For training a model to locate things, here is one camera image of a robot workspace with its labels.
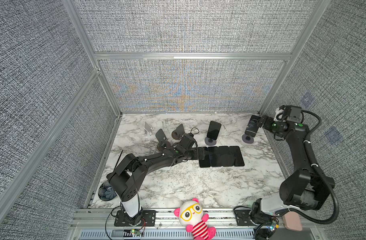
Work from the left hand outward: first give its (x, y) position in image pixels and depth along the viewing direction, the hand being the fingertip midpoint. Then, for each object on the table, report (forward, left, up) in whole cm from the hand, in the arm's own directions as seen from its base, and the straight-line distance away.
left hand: (200, 154), depth 87 cm
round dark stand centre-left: (+18, +13, -3) cm, 23 cm away
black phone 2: (+17, -11, +2) cm, 20 cm away
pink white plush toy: (-30, +8, -1) cm, 31 cm away
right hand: (+9, -36, +16) cm, 41 cm away
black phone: (+5, -11, -13) cm, 18 cm away
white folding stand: (+24, +34, -2) cm, 41 cm away
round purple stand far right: (+14, -36, -7) cm, 39 cm away
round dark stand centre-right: (+14, -9, -8) cm, 19 cm away
